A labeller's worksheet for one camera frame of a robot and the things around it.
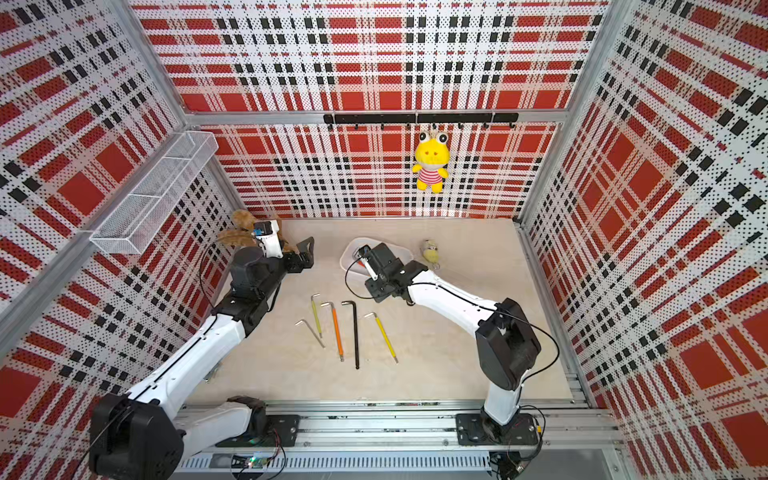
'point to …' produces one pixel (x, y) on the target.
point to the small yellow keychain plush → (431, 254)
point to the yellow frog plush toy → (432, 154)
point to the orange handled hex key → (337, 329)
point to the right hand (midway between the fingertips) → (385, 278)
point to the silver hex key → (304, 321)
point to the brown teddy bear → (242, 232)
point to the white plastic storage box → (353, 264)
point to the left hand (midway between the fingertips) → (303, 240)
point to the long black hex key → (355, 330)
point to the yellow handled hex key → (382, 330)
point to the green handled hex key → (315, 313)
